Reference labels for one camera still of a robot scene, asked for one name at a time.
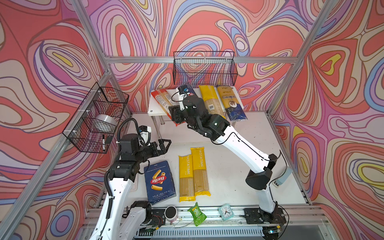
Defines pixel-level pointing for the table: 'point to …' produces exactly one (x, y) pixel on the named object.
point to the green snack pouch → (198, 216)
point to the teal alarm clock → (226, 212)
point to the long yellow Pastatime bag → (201, 183)
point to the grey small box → (283, 178)
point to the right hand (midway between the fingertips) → (177, 109)
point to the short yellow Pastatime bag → (186, 191)
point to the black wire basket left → (93, 127)
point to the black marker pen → (103, 143)
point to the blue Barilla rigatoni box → (160, 182)
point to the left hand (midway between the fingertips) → (165, 142)
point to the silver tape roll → (105, 123)
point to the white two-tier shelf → (154, 110)
